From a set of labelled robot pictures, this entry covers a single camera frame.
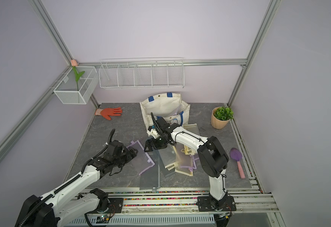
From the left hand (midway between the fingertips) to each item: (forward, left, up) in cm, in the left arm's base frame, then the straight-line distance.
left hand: (134, 155), depth 84 cm
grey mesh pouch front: (-12, -9, -8) cm, 17 cm away
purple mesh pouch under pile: (-3, -33, -7) cm, 34 cm away
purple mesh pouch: (-2, -4, -8) cm, 9 cm away
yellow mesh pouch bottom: (+4, -28, -5) cm, 28 cm away
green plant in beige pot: (+22, -58, +5) cm, 62 cm away
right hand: (+3, -9, +2) cm, 10 cm away
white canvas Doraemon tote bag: (+36, -23, +4) cm, 43 cm away
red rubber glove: (+43, +28, -8) cm, 52 cm away
